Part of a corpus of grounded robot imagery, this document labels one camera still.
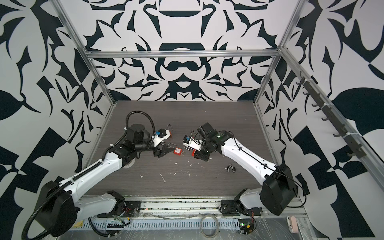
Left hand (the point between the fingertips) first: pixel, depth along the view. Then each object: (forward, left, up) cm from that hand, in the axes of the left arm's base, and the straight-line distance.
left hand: (173, 138), depth 76 cm
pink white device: (-36, -54, -18) cm, 67 cm away
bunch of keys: (-8, -31, -20) cm, 38 cm away
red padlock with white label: (+2, -1, -18) cm, 18 cm away
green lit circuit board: (-35, -34, -21) cm, 53 cm away
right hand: (-3, -12, -7) cm, 15 cm away
